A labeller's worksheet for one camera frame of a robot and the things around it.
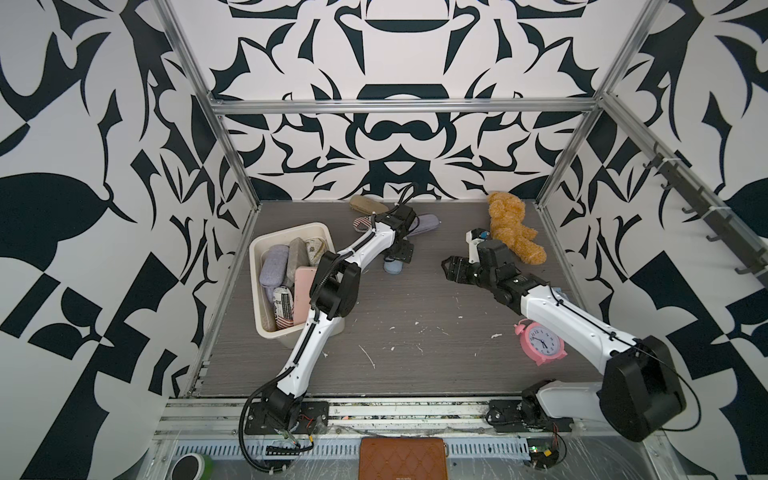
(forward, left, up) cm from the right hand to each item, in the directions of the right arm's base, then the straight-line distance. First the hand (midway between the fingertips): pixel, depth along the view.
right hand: (450, 259), depth 86 cm
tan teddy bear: (+11, -20, -1) cm, 23 cm away
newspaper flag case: (-13, +45, -2) cm, 47 cm away
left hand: (+14, +16, -13) cm, 25 cm away
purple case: (+27, +4, -15) cm, 31 cm away
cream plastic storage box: (-22, +42, +1) cm, 48 cm away
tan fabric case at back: (+33, +26, -11) cm, 43 cm away
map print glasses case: (+5, +39, 0) cm, 40 cm away
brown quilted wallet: (-45, +15, -12) cm, 49 cm away
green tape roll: (-46, +59, -8) cm, 76 cm away
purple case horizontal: (-5, +49, +3) cm, 49 cm away
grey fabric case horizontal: (0, +43, +2) cm, 43 cm away
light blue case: (+5, +16, -12) cm, 21 cm away
